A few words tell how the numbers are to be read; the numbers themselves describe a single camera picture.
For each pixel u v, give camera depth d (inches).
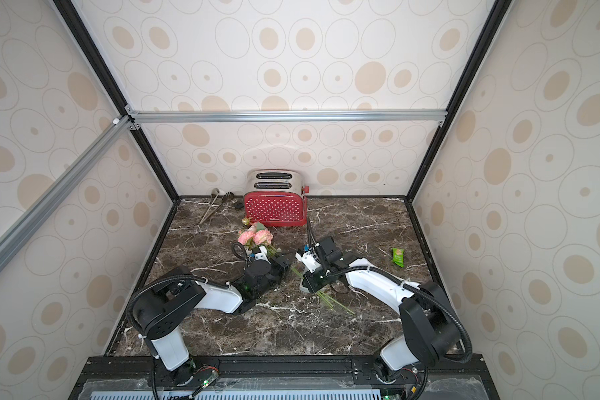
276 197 38.3
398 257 38.9
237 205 45.3
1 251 20.5
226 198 46.3
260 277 27.0
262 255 32.8
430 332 16.9
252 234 35.9
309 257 30.6
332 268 24.6
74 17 27.0
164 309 18.6
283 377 28.8
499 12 26.9
